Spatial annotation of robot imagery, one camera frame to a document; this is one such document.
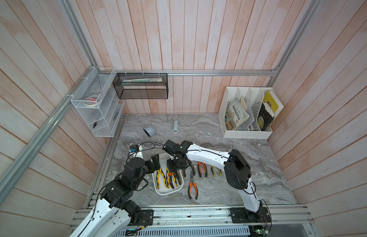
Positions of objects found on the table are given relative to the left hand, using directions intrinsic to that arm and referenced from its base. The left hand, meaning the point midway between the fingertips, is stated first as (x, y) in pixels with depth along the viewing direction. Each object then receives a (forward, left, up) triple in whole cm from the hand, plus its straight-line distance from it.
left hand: (151, 159), depth 74 cm
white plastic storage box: (-5, -3, -19) cm, 20 cm away
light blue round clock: (+28, +7, -12) cm, 31 cm away
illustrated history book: (+34, -52, -4) cm, 63 cm away
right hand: (+1, -10, -15) cm, 18 cm away
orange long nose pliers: (-7, -21, -18) cm, 29 cm away
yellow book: (+33, -73, +8) cm, 81 cm away
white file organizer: (+43, -63, +4) cm, 76 cm away
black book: (+32, -72, -4) cm, 79 cm away
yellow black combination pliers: (-3, -7, -18) cm, 20 cm away
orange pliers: (+3, -23, -19) cm, 30 cm away
